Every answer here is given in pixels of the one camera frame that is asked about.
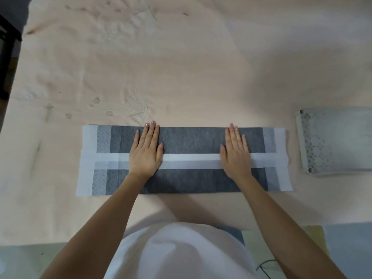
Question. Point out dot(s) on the person's white shirt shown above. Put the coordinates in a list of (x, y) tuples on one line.
[(180, 252)]

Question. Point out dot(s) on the person's right forearm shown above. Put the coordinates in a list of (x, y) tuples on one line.
[(284, 229)]

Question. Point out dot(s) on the beige plastic tray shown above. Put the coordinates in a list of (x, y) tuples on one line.
[(337, 142)]

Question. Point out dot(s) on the person's left hand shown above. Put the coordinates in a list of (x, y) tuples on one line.
[(145, 153)]

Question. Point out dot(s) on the person's blue jeans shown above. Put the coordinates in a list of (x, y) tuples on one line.
[(235, 233)]

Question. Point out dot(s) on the person's right hand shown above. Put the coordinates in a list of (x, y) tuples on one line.
[(236, 156)]

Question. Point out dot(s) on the white folding table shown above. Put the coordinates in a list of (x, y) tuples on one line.
[(5, 40)]

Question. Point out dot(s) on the pink tablecloth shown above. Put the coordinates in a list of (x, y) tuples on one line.
[(203, 69)]

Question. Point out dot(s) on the person's left forearm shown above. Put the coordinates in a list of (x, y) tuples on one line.
[(96, 229)]

